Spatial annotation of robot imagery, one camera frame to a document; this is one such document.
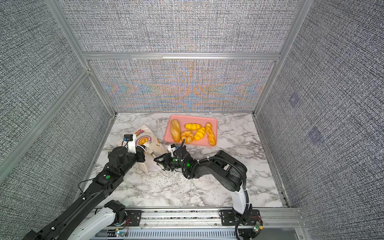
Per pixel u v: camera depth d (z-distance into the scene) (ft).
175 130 3.39
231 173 1.65
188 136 3.29
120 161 1.88
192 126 3.49
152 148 2.69
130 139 2.14
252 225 2.35
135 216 2.41
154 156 2.73
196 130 3.49
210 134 3.39
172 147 2.75
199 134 3.38
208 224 2.38
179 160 2.27
